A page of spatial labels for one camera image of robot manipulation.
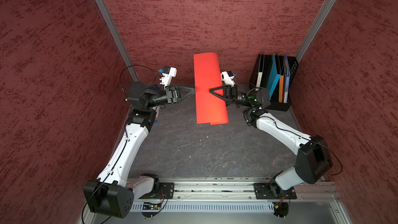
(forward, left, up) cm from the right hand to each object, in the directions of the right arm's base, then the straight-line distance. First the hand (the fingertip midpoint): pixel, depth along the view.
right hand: (208, 97), depth 58 cm
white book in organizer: (+33, -32, -14) cm, 48 cm away
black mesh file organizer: (+26, -48, -42) cm, 69 cm away
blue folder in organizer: (+27, -46, -15) cm, 56 cm away
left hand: (0, +6, +1) cm, 6 cm away
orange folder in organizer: (+25, -46, -24) cm, 57 cm away
